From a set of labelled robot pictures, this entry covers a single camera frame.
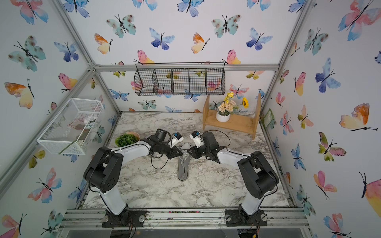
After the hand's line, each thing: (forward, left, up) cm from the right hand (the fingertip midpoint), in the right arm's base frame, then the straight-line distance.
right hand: (190, 148), depth 90 cm
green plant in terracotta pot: (+1, +39, +5) cm, 39 cm away
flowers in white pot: (+21, -22, +14) cm, 34 cm away
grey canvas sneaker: (-7, +4, -4) cm, 8 cm away
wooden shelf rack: (+23, -32, -2) cm, 39 cm away
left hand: (-1, +5, -2) cm, 6 cm away
